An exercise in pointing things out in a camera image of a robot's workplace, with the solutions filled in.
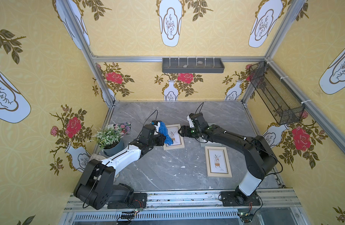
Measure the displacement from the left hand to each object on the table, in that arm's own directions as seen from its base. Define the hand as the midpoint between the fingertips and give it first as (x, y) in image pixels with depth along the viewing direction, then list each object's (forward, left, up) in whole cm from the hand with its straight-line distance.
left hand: (167, 137), depth 88 cm
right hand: (+2, -9, 0) cm, 10 cm away
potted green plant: (-5, +33, +8) cm, 34 cm away
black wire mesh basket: (+19, -69, +18) cm, 74 cm away
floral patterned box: (+14, +32, -9) cm, 36 cm away
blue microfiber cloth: (+2, +3, +5) cm, 6 cm away
